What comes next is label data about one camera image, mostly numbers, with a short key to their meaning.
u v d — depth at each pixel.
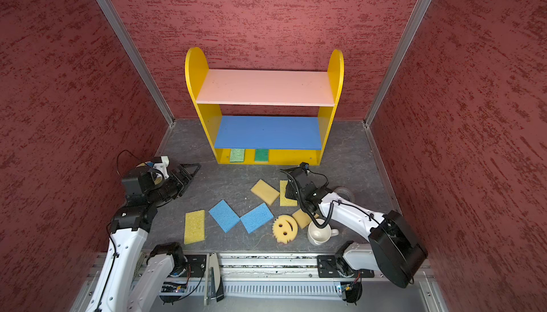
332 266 0.74
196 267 0.74
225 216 0.85
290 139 0.88
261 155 1.04
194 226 0.82
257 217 0.85
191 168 0.70
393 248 0.41
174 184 0.64
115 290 0.41
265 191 0.92
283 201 0.89
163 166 0.67
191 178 0.65
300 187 0.65
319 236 0.81
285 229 0.80
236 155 1.03
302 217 0.84
